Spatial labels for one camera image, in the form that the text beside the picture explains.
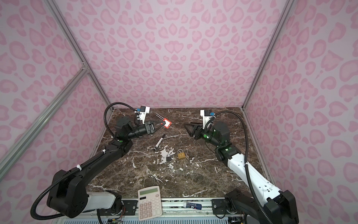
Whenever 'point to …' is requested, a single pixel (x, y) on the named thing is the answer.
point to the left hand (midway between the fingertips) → (165, 122)
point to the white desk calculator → (149, 204)
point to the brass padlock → (181, 155)
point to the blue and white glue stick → (193, 206)
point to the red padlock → (167, 122)
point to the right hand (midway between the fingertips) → (187, 124)
